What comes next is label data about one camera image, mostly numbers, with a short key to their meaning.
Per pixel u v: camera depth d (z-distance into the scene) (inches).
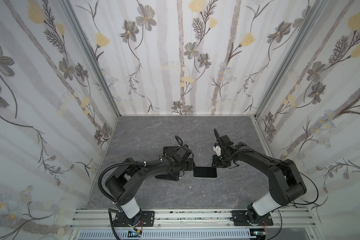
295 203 18.5
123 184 17.8
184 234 27.7
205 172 38.0
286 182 17.8
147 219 28.9
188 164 31.2
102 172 17.6
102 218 30.5
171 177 34.7
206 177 34.7
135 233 28.2
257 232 28.1
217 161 31.3
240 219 28.8
